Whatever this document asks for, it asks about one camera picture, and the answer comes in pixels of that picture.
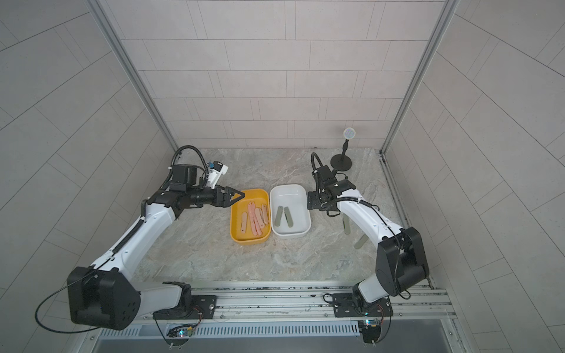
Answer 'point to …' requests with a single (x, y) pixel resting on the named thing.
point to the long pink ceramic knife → (251, 209)
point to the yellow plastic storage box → (257, 197)
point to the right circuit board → (371, 330)
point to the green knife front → (278, 215)
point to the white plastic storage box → (294, 197)
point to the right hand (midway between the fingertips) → (318, 202)
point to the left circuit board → (181, 333)
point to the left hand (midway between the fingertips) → (241, 192)
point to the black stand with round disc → (343, 162)
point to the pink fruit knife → (243, 222)
